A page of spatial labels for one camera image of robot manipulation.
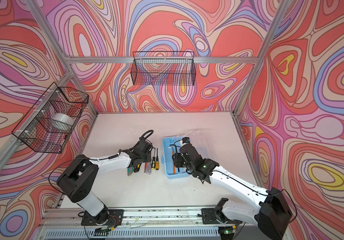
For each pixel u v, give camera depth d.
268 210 0.40
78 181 0.45
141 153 0.72
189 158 0.59
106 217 0.72
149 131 0.76
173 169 0.90
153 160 0.92
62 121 0.71
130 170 0.88
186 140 0.70
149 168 0.88
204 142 1.01
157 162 0.92
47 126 0.74
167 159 0.91
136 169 0.88
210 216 0.73
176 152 0.97
